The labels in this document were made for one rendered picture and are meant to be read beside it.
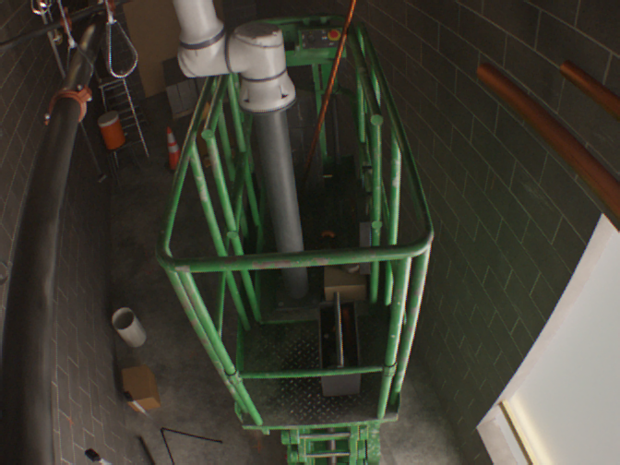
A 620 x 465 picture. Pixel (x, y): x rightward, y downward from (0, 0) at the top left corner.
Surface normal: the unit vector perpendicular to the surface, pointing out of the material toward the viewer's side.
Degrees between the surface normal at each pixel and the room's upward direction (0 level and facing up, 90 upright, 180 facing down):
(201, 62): 104
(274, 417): 0
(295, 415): 0
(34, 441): 56
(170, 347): 0
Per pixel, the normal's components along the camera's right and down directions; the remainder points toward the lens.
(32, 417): 0.66, -0.65
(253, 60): -0.09, 0.73
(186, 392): -0.08, -0.68
